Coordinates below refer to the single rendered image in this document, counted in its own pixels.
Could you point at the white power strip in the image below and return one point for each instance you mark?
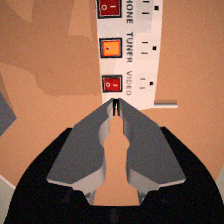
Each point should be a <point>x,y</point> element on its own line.
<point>129,36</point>

